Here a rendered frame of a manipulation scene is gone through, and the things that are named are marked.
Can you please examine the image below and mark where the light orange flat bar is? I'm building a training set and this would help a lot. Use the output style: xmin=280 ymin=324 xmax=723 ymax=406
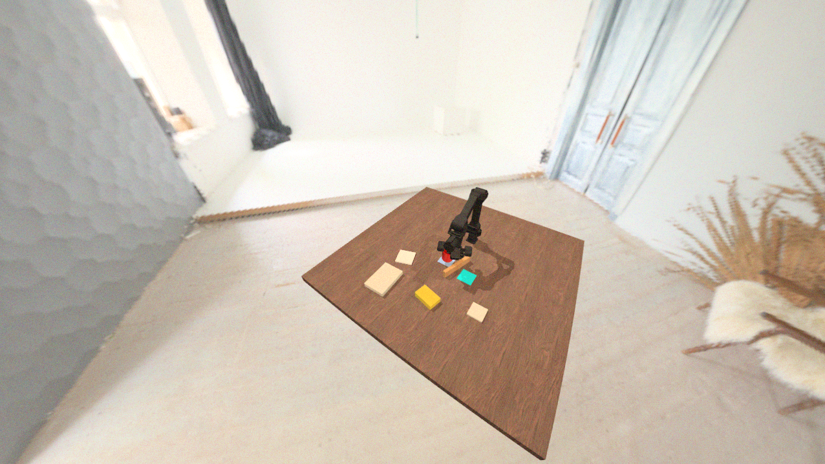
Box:
xmin=443 ymin=257 xmax=470 ymax=278

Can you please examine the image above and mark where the yellow block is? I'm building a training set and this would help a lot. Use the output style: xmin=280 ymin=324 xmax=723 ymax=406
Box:
xmin=415 ymin=285 xmax=441 ymax=310

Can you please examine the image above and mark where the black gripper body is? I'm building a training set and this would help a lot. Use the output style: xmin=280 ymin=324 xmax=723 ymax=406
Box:
xmin=437 ymin=241 xmax=472 ymax=257

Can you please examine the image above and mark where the beige flat square tile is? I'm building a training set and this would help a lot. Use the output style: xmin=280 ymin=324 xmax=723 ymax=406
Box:
xmin=466 ymin=302 xmax=488 ymax=322

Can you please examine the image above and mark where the cream flat square tile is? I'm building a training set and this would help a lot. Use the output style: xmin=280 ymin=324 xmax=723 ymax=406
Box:
xmin=395 ymin=250 xmax=416 ymax=265

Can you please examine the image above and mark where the cream flat rectangular block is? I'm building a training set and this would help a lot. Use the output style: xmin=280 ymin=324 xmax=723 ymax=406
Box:
xmin=365 ymin=263 xmax=403 ymax=296

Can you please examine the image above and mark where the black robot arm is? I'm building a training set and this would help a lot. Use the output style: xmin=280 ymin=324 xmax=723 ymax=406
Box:
xmin=444 ymin=187 xmax=488 ymax=260

